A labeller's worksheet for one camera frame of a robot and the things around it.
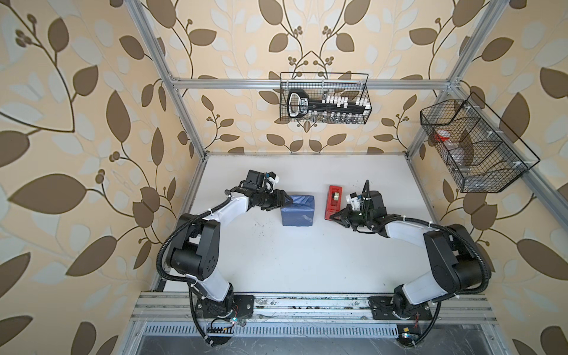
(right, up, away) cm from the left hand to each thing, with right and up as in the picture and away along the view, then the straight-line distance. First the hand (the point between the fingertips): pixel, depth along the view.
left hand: (283, 199), depth 89 cm
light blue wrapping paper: (+7, -5, -3) cm, 9 cm away
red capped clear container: (+59, +25, -8) cm, 65 cm away
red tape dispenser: (+22, -2, +8) cm, 23 cm away
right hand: (+19, -7, 0) cm, 20 cm away
